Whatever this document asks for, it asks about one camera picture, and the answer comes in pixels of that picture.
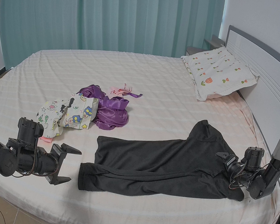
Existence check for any white printed garment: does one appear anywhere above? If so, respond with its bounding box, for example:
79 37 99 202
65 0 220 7
34 91 100 142

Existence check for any purple satin garment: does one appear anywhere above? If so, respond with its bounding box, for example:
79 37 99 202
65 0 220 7
73 82 144 134

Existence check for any bed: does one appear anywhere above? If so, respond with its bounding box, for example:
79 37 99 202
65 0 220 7
0 0 280 224

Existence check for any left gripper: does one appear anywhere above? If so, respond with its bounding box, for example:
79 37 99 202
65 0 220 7
30 140 84 189

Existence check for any black T-shirt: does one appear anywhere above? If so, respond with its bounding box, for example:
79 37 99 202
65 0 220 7
77 106 253 209

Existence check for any grey bedside table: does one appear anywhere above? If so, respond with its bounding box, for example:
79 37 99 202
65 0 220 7
186 32 227 59

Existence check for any white printed pillow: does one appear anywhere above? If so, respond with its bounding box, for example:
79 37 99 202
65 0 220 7
176 42 263 107

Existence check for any blue-green curtain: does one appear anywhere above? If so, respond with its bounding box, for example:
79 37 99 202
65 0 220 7
0 0 226 91

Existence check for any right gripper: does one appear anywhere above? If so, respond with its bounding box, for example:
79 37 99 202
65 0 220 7
213 150 246 183

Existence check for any pale pink garment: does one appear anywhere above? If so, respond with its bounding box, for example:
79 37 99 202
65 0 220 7
106 81 134 98

